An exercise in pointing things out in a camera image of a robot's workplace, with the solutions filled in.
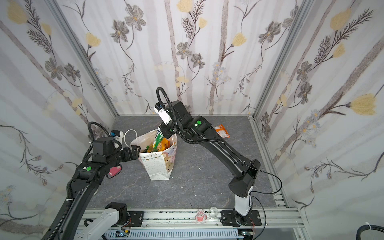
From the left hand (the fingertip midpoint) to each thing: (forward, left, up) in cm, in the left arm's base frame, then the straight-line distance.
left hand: (130, 144), depth 73 cm
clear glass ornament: (-28, -42, -24) cm, 56 cm away
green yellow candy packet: (-1, -15, +6) cm, 17 cm away
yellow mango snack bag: (+2, -16, -3) cm, 17 cm away
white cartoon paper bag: (-7, -14, -9) cm, 18 cm away
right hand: (+4, -16, +14) cm, 22 cm away
